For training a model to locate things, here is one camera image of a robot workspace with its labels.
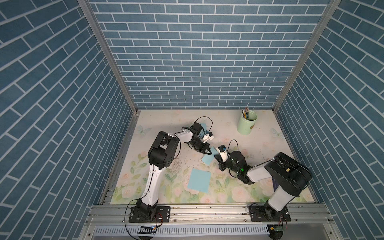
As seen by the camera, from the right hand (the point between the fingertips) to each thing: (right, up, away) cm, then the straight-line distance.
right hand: (216, 156), depth 91 cm
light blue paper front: (-10, -12, -7) cm, 17 cm away
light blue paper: (-5, -2, +1) cm, 6 cm away
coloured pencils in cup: (+20, +27, +6) cm, 35 cm away
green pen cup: (+20, +18, +8) cm, 29 cm away
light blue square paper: (-7, +18, +1) cm, 20 cm away
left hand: (-2, +1, +4) cm, 4 cm away
